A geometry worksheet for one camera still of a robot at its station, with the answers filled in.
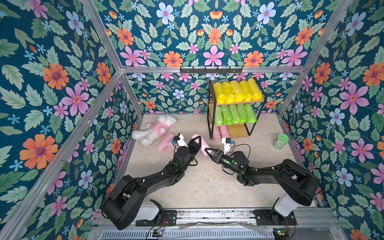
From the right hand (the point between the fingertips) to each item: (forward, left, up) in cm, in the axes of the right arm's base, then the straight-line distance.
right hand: (206, 150), depth 77 cm
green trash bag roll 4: (+27, -22, +2) cm, 35 cm away
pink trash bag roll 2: (+24, -12, -14) cm, 31 cm away
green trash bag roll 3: (+22, -18, +3) cm, 28 cm away
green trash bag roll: (+20, -7, +2) cm, 22 cm away
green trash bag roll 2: (+21, -12, +3) cm, 25 cm away
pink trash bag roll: (+21, -7, -14) cm, 26 cm away
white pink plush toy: (+16, +38, -9) cm, 42 cm away
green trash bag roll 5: (+25, -27, +2) cm, 37 cm away
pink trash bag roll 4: (+14, +28, -13) cm, 33 cm away
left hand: (+7, +2, +2) cm, 8 cm away
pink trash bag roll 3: (+3, +1, +1) cm, 3 cm away
